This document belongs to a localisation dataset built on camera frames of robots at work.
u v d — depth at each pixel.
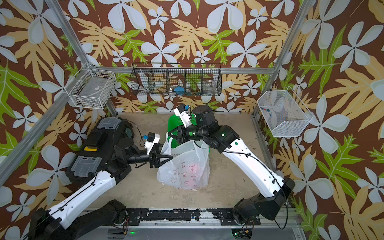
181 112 0.56
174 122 1.08
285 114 0.84
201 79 0.99
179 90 0.95
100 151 0.80
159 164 0.62
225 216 0.75
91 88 0.86
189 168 0.77
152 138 0.59
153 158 0.59
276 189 0.39
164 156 0.62
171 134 0.61
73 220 0.44
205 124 0.48
